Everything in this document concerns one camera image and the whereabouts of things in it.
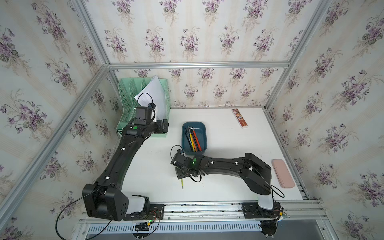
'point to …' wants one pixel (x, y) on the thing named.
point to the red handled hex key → (197, 140)
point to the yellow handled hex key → (192, 142)
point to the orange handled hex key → (193, 141)
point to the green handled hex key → (182, 183)
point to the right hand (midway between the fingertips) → (181, 172)
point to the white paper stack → (153, 93)
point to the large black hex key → (188, 137)
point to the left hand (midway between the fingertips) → (162, 124)
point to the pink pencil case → (283, 173)
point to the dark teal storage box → (194, 137)
